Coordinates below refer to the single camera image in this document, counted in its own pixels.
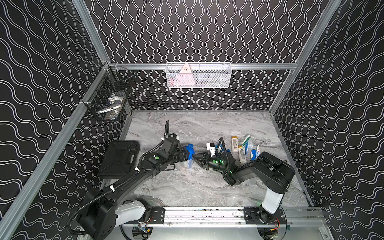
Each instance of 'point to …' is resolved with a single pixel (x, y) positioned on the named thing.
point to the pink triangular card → (185, 77)
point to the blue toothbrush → (253, 151)
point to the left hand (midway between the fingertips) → (185, 153)
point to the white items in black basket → (114, 103)
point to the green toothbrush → (248, 138)
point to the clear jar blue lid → (191, 153)
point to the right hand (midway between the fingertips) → (192, 157)
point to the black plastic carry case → (120, 159)
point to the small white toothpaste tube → (258, 151)
